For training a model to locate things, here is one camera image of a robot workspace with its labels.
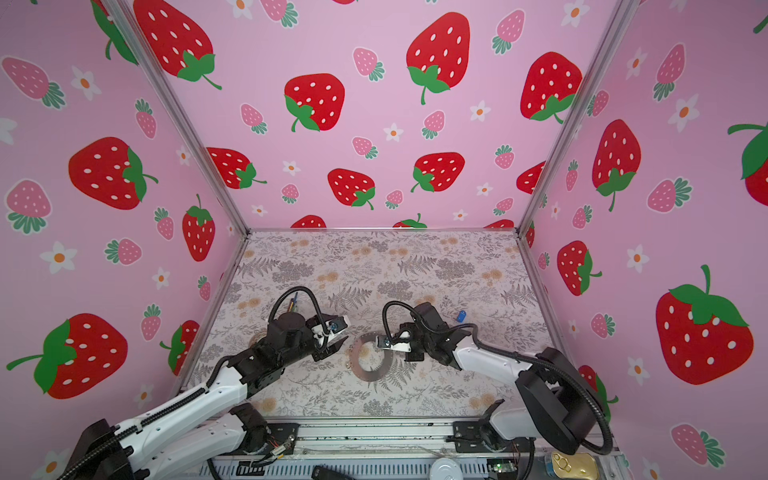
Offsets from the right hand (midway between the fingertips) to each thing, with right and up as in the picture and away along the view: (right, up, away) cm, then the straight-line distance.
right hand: (393, 335), depth 86 cm
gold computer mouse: (+43, -25, -19) cm, 53 cm away
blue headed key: (+22, +3, +11) cm, 25 cm away
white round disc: (+12, -25, -20) cm, 34 cm away
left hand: (-15, +5, -6) cm, 17 cm away
